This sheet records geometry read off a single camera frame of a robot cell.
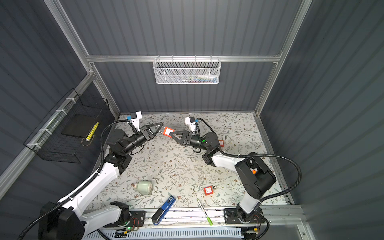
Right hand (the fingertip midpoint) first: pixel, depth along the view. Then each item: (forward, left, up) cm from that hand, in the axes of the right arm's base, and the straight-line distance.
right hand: (171, 139), depth 67 cm
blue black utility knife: (-26, +7, -26) cm, 37 cm away
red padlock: (+4, +2, +2) cm, 5 cm away
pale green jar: (-14, +16, -23) cm, 31 cm away
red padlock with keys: (-13, -18, -29) cm, 37 cm away
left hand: (+5, +3, +5) cm, 7 cm away
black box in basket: (+9, +47, 0) cm, 48 cm away
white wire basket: (+77, -3, -10) cm, 77 cm away
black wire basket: (+2, +53, 0) cm, 54 cm away
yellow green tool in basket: (+6, +41, -1) cm, 41 cm away
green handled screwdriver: (-27, -17, -31) cm, 45 cm away
